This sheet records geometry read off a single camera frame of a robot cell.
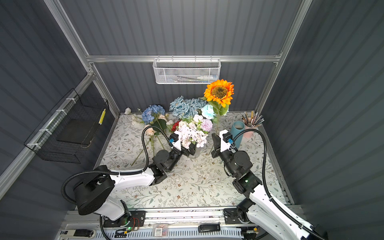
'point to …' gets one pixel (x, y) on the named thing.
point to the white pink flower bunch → (194, 130)
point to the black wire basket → (72, 125)
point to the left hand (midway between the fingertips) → (190, 137)
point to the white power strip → (69, 233)
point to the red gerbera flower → (174, 126)
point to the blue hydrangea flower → (147, 116)
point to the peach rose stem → (150, 130)
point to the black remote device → (209, 227)
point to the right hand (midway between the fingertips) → (217, 134)
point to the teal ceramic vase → (237, 127)
